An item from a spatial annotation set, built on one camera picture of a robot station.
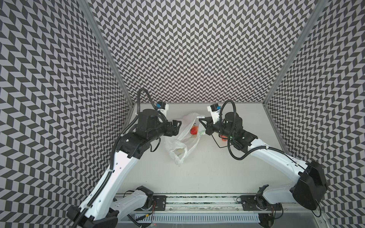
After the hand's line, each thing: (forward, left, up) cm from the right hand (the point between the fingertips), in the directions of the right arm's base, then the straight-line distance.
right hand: (198, 123), depth 74 cm
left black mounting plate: (-32, +21, -24) cm, 45 cm away
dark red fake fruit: (-3, +2, -1) cm, 4 cm away
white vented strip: (-39, -18, -27) cm, 50 cm away
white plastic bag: (-7, +10, -10) cm, 16 cm away
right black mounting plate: (-34, -26, -17) cm, 46 cm away
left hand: (-4, +12, +6) cm, 14 cm away
